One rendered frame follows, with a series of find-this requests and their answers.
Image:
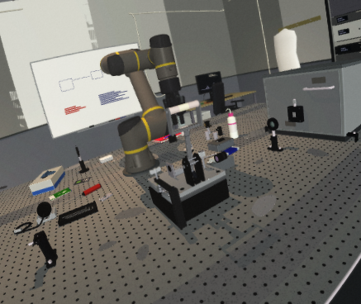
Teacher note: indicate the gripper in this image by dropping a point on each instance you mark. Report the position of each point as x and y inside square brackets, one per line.
[170, 88]

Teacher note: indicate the grey clamp arm white roller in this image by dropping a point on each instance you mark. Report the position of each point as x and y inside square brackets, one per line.
[187, 142]

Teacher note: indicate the black etalon cell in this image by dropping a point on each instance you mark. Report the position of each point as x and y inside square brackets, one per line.
[221, 157]

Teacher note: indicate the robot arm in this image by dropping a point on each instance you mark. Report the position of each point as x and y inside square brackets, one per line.
[142, 91]

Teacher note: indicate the black table clamp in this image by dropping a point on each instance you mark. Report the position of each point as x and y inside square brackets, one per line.
[353, 136]

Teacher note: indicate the small black cube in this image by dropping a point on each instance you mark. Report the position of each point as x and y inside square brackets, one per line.
[172, 138]

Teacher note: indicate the red and blue book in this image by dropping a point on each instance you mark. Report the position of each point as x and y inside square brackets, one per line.
[161, 138]

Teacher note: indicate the light grey box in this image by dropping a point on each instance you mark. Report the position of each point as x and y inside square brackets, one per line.
[206, 115]

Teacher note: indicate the green book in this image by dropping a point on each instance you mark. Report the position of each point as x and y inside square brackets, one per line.
[206, 102]

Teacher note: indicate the black office chair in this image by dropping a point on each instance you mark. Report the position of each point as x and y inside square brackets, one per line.
[218, 98]

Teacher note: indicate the black monitor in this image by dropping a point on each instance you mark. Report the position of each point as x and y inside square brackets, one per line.
[208, 81]

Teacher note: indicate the grey box with black top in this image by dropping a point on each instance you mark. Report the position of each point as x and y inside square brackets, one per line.
[219, 144]

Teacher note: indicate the white wash bottle pink label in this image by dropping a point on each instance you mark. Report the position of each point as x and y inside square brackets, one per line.
[232, 125]

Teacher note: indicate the silver knob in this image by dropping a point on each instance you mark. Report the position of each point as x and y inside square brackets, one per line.
[155, 172]

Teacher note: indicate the grey cradle block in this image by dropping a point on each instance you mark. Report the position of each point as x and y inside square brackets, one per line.
[227, 162]

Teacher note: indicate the tan desk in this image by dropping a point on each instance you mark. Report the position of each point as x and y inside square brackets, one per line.
[240, 94]

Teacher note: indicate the small white box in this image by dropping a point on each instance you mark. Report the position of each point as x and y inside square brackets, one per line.
[106, 158]

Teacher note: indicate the white whiteboard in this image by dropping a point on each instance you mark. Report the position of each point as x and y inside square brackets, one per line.
[82, 94]

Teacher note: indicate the small white screw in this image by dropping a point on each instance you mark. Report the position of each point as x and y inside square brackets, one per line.
[105, 197]

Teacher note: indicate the red cylinder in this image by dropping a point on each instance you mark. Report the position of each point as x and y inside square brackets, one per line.
[91, 189]

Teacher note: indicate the dark card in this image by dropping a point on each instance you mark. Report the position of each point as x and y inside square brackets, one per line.
[82, 181]

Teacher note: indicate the black ruler block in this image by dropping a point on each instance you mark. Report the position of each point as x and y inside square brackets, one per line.
[77, 213]

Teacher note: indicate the grey cabinet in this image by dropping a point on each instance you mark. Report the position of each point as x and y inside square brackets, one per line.
[322, 101]

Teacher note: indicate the white and blue box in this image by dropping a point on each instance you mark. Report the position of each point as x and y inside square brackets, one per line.
[45, 181]

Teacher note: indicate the black disc on grey base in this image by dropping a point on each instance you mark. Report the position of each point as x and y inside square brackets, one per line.
[44, 209]

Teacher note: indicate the instrument rack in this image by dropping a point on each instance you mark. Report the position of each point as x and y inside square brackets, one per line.
[355, 28]

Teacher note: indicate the small white post mount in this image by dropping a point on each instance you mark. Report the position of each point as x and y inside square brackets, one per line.
[208, 131]

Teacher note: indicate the small black post mount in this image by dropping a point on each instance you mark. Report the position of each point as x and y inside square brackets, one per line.
[219, 130]

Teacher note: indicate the black tilt mount bracket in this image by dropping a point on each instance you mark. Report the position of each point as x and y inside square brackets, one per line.
[193, 170]

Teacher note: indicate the black tilt mount base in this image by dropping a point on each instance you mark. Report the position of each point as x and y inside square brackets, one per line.
[196, 202]

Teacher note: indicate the black lens on post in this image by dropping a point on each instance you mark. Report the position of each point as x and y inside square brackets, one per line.
[273, 125]

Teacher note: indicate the black post on base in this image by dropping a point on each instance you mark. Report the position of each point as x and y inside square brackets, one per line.
[81, 162]

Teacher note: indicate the black square optic mount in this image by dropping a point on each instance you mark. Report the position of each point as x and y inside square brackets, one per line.
[295, 113]

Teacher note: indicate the black post holder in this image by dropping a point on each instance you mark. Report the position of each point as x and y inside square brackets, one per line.
[45, 248]

